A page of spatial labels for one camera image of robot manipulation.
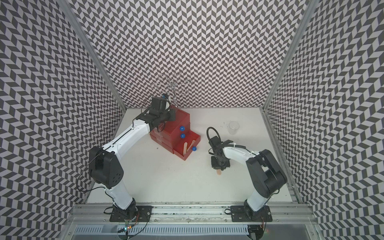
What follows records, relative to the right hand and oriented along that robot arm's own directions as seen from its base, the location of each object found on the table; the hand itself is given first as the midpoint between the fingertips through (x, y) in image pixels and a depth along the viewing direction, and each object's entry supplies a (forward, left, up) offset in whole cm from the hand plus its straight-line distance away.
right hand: (222, 175), depth 86 cm
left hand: (+29, +28, +21) cm, 46 cm away
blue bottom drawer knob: (+14, +16, +6) cm, 23 cm away
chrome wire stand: (+52, +31, +27) cm, 66 cm away
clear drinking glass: (+31, -10, +6) cm, 34 cm away
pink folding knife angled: (+21, +18, +2) cm, 28 cm away
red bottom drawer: (+20, +20, +3) cm, 29 cm away
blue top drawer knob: (+19, +23, +20) cm, 36 cm away
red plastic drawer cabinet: (+17, +26, +17) cm, 35 cm away
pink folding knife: (+17, +22, +2) cm, 28 cm away
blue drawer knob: (+19, +23, +13) cm, 33 cm away
